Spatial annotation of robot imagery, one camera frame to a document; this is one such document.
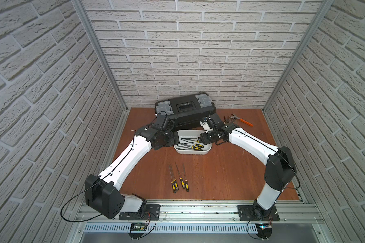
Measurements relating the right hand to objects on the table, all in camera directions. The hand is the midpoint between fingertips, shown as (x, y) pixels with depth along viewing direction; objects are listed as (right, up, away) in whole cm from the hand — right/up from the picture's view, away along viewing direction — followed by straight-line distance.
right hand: (205, 138), depth 88 cm
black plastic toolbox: (-11, +16, +8) cm, 21 cm away
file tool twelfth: (-12, -8, +8) cm, 17 cm away
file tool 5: (-5, -5, +10) cm, 12 cm away
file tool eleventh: (-5, -8, +7) cm, 12 cm away
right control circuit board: (+26, -42, -17) cm, 53 cm away
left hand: (-18, 0, -9) cm, 20 cm away
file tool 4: (-4, -3, +11) cm, 12 cm away
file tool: (-18, -25, -5) cm, 31 cm away
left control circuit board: (-35, -43, -17) cm, 58 cm away
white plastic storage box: (-10, +2, +10) cm, 15 cm away
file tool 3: (-11, -24, -5) cm, 27 cm away
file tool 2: (-13, -25, -5) cm, 29 cm away
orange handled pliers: (+25, +14, +26) cm, 39 cm away
